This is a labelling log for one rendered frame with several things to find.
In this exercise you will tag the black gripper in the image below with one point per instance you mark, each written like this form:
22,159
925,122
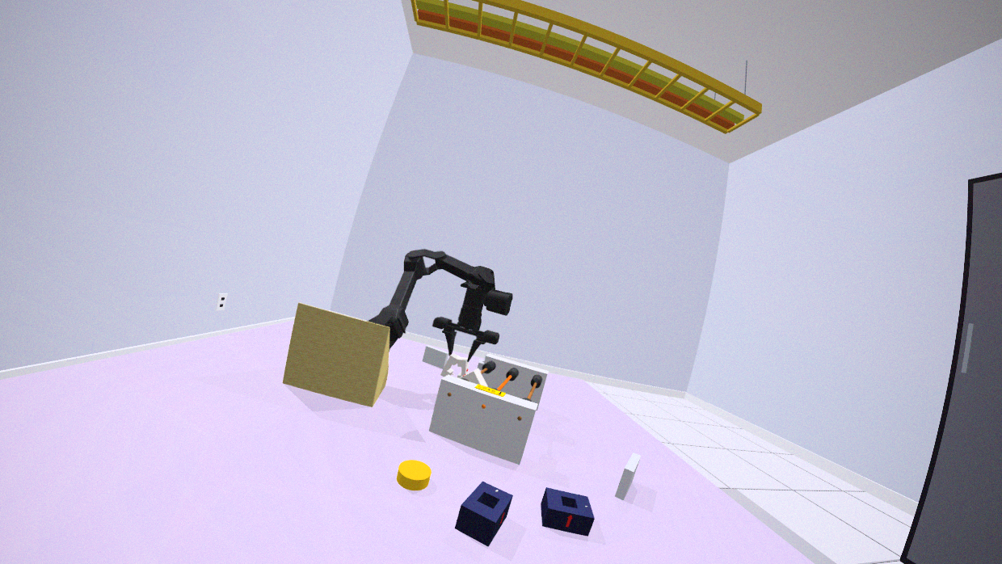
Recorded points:
467,323

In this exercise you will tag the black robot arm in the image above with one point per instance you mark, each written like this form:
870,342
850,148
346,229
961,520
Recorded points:
479,281

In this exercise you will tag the yellow short cylinder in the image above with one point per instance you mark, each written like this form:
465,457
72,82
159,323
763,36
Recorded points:
413,475

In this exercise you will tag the white rectangular block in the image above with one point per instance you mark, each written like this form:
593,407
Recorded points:
628,476
435,356

